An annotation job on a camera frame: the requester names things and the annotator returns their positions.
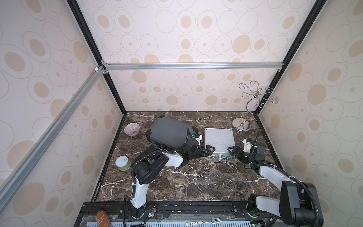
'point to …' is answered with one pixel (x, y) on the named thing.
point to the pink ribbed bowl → (132, 129)
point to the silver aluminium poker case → (220, 139)
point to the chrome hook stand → (257, 98)
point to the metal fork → (213, 221)
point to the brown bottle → (102, 219)
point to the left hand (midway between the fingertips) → (215, 151)
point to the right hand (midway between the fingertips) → (237, 151)
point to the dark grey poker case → (170, 132)
